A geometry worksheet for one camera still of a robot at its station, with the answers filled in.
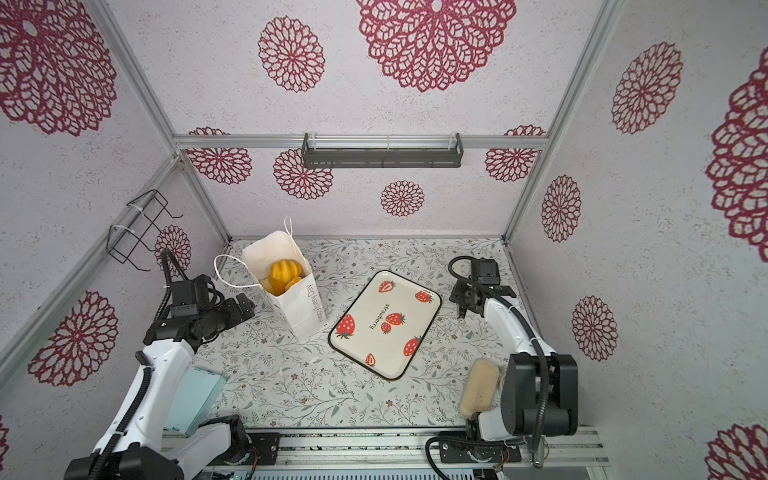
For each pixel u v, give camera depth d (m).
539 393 0.39
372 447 0.75
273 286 0.88
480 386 0.81
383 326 0.96
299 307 0.79
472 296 0.64
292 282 0.87
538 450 0.72
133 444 0.39
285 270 0.85
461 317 0.80
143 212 0.78
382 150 0.93
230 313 0.71
